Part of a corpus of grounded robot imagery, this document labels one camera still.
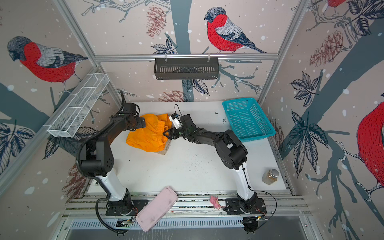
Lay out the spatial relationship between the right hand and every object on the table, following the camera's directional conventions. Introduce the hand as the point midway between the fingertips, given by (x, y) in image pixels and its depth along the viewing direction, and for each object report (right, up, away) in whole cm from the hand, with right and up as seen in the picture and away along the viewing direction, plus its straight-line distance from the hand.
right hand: (166, 133), depth 92 cm
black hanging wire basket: (+12, +46, +14) cm, 50 cm away
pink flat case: (-3, -36, -23) cm, 43 cm away
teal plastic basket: (+58, +8, +18) cm, 61 cm away
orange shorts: (-10, -3, -2) cm, 10 cm away
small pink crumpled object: (+28, -31, -19) cm, 46 cm away
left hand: (-21, +6, +3) cm, 22 cm away
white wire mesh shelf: (-45, +17, -14) cm, 50 cm away
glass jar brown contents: (+57, -20, -17) cm, 63 cm away
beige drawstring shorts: (+2, -4, -4) cm, 6 cm away
